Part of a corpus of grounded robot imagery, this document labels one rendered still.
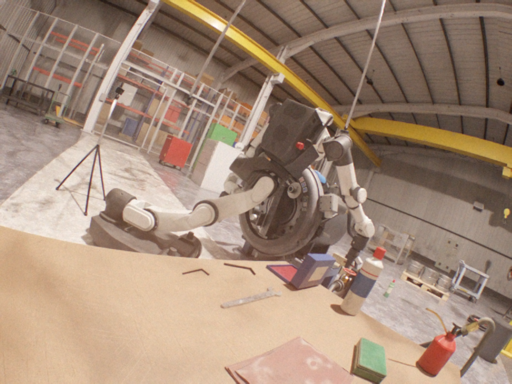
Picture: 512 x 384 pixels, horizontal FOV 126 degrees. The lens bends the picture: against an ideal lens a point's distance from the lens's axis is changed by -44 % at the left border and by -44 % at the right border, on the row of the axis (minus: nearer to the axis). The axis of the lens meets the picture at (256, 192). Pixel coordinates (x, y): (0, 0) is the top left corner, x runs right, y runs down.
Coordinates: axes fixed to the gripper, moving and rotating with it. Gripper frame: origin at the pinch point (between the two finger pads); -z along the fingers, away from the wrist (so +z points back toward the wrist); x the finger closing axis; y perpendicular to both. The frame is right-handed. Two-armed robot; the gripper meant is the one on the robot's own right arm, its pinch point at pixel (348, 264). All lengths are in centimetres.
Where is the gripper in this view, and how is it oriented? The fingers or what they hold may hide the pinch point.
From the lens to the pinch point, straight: 147.2
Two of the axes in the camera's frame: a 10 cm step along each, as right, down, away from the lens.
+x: 6.7, 2.3, 7.1
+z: 3.9, -9.2, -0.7
